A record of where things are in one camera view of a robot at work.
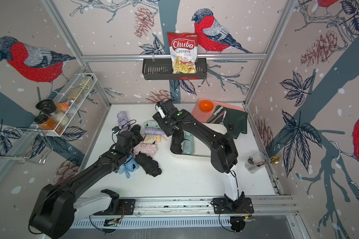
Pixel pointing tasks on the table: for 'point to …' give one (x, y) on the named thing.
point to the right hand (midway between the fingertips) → (161, 121)
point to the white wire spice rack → (65, 118)
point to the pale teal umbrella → (188, 143)
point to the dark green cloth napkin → (236, 122)
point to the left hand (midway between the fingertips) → (137, 132)
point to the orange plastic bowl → (206, 106)
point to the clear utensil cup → (256, 161)
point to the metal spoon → (231, 126)
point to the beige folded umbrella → (151, 139)
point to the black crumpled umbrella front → (150, 166)
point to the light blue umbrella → (130, 165)
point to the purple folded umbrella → (154, 131)
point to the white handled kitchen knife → (212, 117)
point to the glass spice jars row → (76, 94)
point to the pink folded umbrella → (149, 149)
